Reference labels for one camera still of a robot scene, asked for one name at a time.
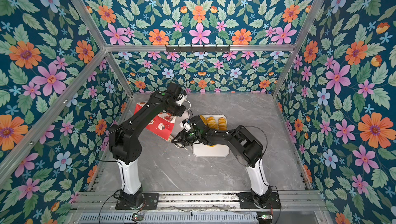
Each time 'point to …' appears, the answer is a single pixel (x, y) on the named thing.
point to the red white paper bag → (163, 125)
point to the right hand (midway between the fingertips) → (173, 141)
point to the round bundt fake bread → (211, 146)
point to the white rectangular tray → (201, 150)
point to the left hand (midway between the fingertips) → (183, 108)
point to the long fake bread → (222, 124)
